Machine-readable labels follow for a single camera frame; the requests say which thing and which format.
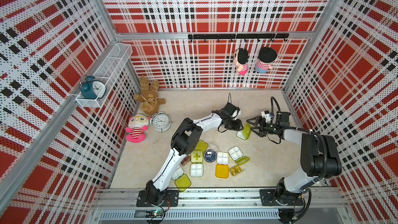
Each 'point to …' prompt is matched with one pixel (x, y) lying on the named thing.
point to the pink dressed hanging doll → (241, 57)
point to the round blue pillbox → (210, 155)
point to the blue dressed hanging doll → (266, 56)
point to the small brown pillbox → (185, 160)
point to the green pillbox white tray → (245, 134)
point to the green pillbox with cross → (197, 156)
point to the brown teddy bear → (148, 97)
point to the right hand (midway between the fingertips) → (251, 123)
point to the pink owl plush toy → (138, 125)
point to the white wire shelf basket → (108, 72)
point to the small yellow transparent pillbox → (235, 170)
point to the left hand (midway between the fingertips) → (242, 127)
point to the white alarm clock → (160, 122)
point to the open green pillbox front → (183, 182)
